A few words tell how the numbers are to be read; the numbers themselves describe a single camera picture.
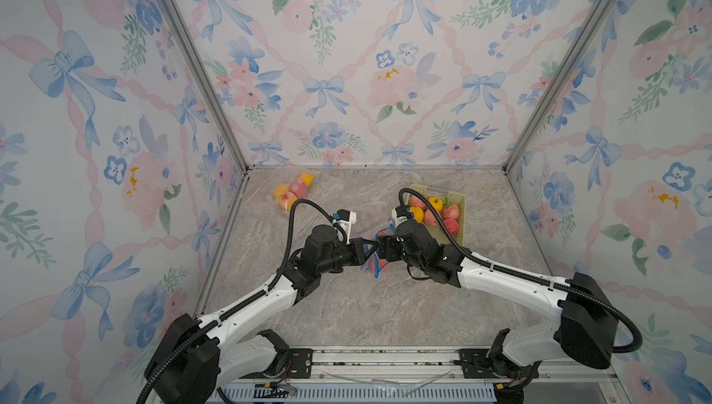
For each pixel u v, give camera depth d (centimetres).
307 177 111
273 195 107
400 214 71
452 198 103
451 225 97
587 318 42
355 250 67
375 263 75
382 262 73
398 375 73
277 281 54
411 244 61
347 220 71
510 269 50
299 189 108
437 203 103
